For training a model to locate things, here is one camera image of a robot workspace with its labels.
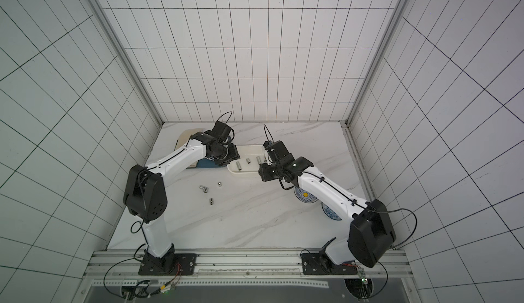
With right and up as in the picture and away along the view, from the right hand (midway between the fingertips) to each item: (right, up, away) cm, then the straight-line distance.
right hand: (256, 172), depth 81 cm
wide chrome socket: (-24, -9, +11) cm, 28 cm away
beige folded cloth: (-42, +15, +32) cm, 55 cm away
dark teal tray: (-20, +4, +1) cm, 21 cm away
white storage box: (-4, +4, +22) cm, 23 cm away
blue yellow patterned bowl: (+21, -12, +8) cm, 26 cm away
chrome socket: (-5, +3, +19) cm, 20 cm away
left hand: (-10, +3, +8) cm, 14 cm away
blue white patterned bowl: (+31, -18, +3) cm, 36 cm away
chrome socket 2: (-20, -14, +6) cm, 25 cm away
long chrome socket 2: (+1, +3, +20) cm, 20 cm away
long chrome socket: (-10, 0, +19) cm, 21 cm away
